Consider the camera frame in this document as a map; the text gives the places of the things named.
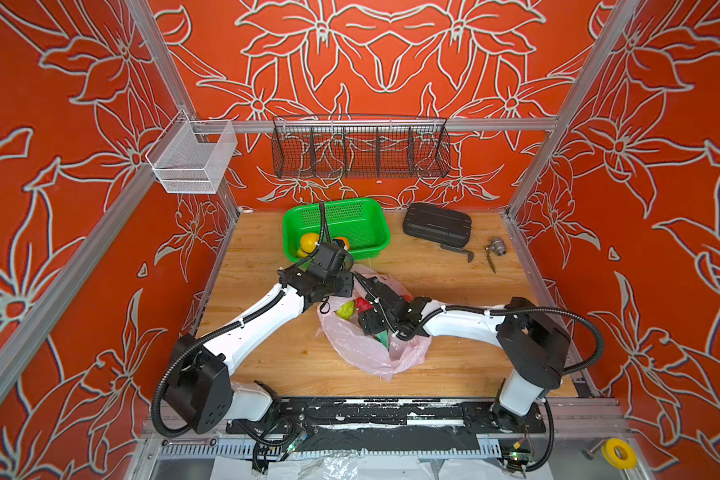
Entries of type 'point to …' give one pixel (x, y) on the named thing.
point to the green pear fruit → (346, 310)
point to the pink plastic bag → (361, 351)
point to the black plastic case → (438, 224)
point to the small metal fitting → (498, 245)
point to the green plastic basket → (361, 221)
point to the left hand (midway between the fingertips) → (348, 277)
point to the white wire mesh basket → (184, 165)
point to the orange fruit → (345, 240)
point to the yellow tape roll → (608, 450)
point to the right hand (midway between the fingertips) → (364, 316)
